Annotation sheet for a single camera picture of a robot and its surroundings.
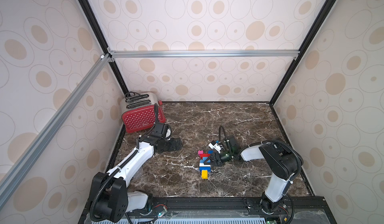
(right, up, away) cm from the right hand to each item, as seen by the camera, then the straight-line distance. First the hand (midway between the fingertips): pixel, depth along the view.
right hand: (211, 162), depth 87 cm
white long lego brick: (-5, -1, -4) cm, 6 cm away
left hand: (-18, +11, -3) cm, 22 cm away
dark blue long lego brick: (-2, -2, -4) cm, 5 cm away
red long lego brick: (-4, +4, 0) cm, 6 cm away
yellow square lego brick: (-4, -5, -5) cm, 9 cm away
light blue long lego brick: (-6, +1, -2) cm, 6 cm away
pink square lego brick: (-7, +5, +4) cm, 9 cm away
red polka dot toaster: (-45, +30, +5) cm, 54 cm away
